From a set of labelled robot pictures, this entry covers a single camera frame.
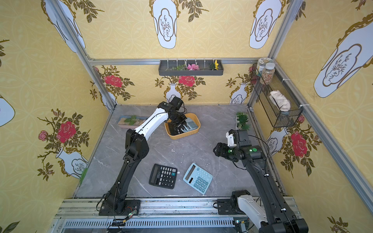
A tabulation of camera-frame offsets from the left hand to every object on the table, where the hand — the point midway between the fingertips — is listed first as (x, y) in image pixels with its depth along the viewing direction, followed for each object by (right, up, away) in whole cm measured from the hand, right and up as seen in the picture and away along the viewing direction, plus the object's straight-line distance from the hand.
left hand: (183, 124), depth 98 cm
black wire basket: (+59, +3, -10) cm, 59 cm away
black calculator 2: (-11, -29, -15) cm, 35 cm away
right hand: (+21, -13, -20) cm, 32 cm away
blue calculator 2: (+9, -30, -16) cm, 35 cm away
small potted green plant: (+41, +3, +5) cm, 42 cm away
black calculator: (-5, -6, +2) cm, 8 cm away
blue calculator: (+5, -1, +5) cm, 7 cm away
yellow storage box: (+7, +5, +9) cm, 12 cm away
